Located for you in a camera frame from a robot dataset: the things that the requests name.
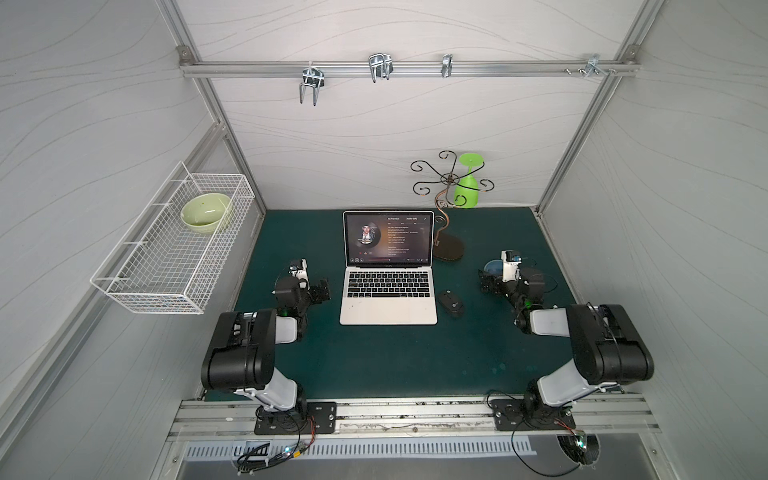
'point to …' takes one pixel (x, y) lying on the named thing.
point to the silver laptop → (389, 256)
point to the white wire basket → (174, 252)
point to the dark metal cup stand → (449, 247)
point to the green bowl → (202, 213)
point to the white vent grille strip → (258, 449)
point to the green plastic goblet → (467, 187)
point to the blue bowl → (494, 267)
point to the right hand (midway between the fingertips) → (497, 267)
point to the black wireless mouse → (451, 303)
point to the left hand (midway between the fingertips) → (314, 278)
